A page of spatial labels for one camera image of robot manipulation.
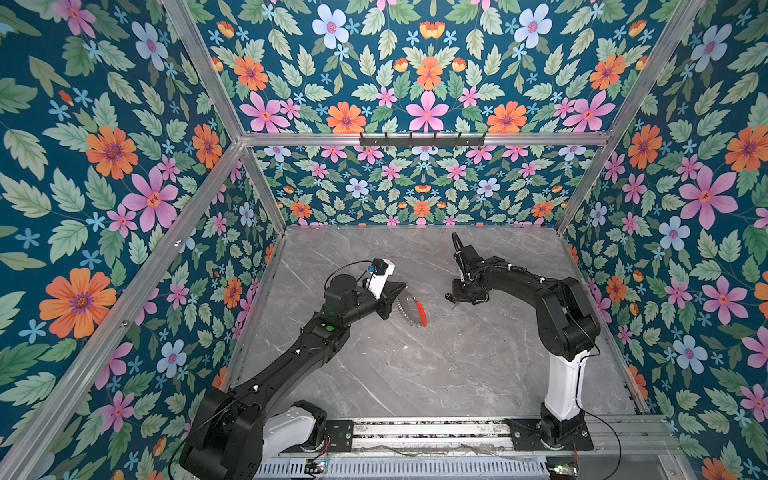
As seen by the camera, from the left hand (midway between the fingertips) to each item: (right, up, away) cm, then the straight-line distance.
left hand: (407, 279), depth 74 cm
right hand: (+18, -7, +25) cm, 31 cm away
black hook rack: (+5, +42, +19) cm, 47 cm away
